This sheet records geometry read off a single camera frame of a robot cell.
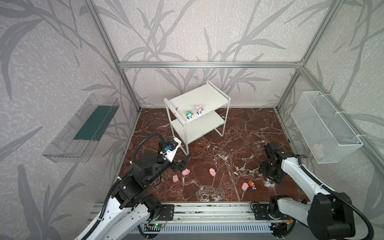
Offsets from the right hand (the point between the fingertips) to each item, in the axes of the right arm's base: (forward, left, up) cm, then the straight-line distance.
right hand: (264, 170), depth 84 cm
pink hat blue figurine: (+17, +37, +32) cm, 52 cm away
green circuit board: (-26, +57, -3) cm, 63 cm away
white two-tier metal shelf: (+17, +39, +30) cm, 52 cm away
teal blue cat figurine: (+14, +41, +33) cm, 55 cm away
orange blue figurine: (-8, +8, -2) cm, 12 cm away
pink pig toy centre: (-1, +30, -1) cm, 30 cm away
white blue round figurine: (-7, 0, -1) cm, 7 cm away
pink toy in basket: (+4, -22, +17) cm, 28 cm away
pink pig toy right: (-9, +13, -2) cm, 15 cm away
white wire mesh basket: (+3, -19, +30) cm, 35 cm away
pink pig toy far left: (-4, +51, -2) cm, 51 cm away
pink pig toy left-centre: (-1, +45, -2) cm, 45 cm away
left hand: (+2, +43, +28) cm, 51 cm away
